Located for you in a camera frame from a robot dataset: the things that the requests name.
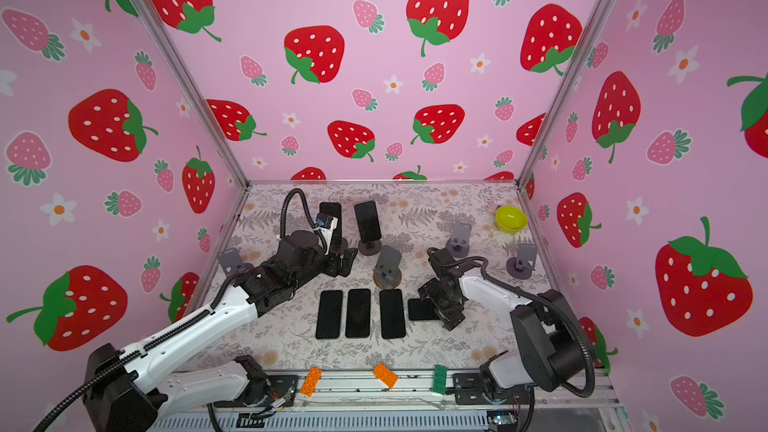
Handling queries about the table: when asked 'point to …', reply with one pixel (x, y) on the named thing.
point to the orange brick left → (311, 381)
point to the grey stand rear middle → (369, 248)
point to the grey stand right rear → (460, 240)
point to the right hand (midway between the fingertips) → (425, 307)
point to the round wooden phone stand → (387, 274)
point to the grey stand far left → (232, 262)
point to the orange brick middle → (385, 375)
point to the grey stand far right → (521, 266)
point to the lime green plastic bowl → (510, 220)
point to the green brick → (440, 379)
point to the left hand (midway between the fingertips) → (343, 244)
